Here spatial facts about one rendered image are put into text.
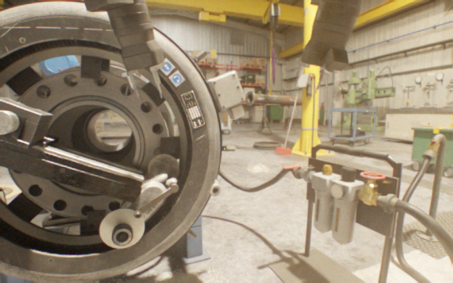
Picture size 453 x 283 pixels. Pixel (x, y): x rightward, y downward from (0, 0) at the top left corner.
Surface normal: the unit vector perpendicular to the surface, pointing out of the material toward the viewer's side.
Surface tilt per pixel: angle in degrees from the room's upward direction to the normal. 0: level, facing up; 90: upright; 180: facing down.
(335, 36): 122
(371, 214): 90
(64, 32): 90
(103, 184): 90
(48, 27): 90
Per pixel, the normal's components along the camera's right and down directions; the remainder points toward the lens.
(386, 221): -0.91, 0.05
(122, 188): 0.40, 0.11
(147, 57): -0.13, 0.51
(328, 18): -0.59, 0.32
